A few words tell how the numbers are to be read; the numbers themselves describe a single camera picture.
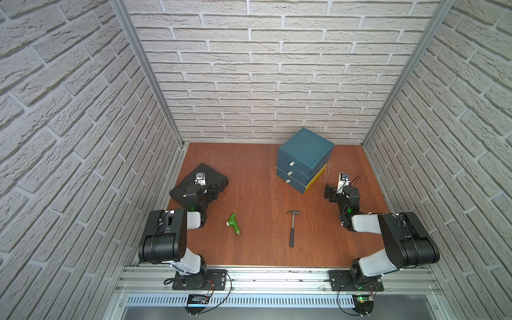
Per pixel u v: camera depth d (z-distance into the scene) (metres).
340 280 0.74
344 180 0.80
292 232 0.85
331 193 0.85
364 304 0.69
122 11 0.70
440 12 0.70
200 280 0.68
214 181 0.97
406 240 0.46
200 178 0.81
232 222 0.87
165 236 0.46
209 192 0.85
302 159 0.83
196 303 0.70
